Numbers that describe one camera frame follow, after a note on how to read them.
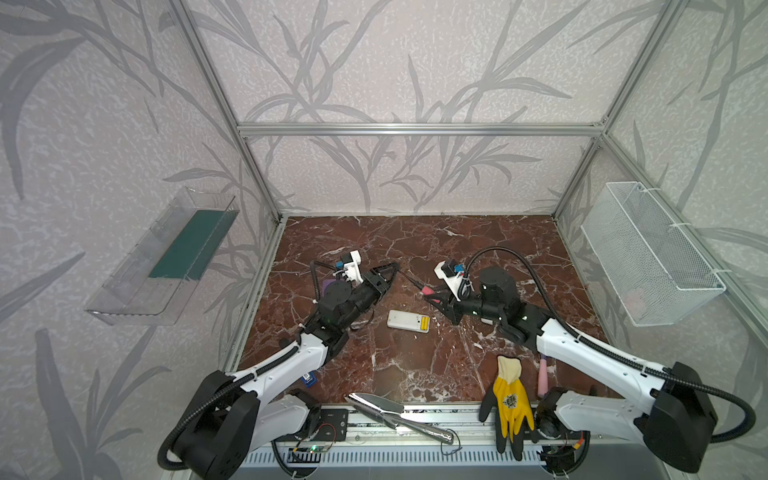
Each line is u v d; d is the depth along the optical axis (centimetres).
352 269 72
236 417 40
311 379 79
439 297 69
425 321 91
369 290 69
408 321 92
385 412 77
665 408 39
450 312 69
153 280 65
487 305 62
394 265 77
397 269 75
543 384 79
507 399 75
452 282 65
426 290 73
